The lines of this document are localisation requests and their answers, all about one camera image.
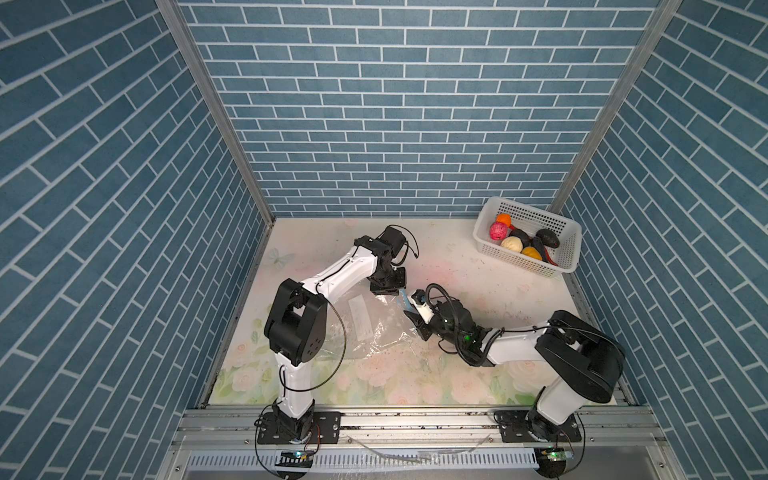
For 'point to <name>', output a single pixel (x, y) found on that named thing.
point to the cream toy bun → (513, 243)
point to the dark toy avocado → (549, 238)
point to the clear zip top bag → (365, 320)
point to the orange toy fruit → (504, 218)
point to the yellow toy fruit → (532, 252)
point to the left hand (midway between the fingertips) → (402, 291)
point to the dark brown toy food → (526, 240)
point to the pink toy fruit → (498, 230)
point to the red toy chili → (550, 260)
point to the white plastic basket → (529, 218)
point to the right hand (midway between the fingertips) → (406, 305)
